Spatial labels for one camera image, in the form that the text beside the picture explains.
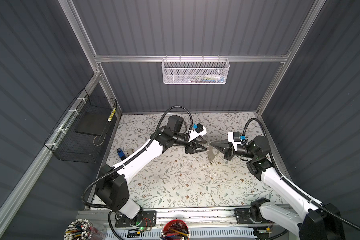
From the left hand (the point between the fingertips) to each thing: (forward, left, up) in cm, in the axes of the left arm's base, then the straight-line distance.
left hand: (206, 145), depth 72 cm
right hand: (-3, -2, +4) cm, 6 cm away
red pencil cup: (-31, +16, -21) cm, 41 cm away
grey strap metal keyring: (-4, -2, -3) cm, 6 cm away
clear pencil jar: (-30, +52, -8) cm, 60 cm away
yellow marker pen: (+21, +50, +2) cm, 54 cm away
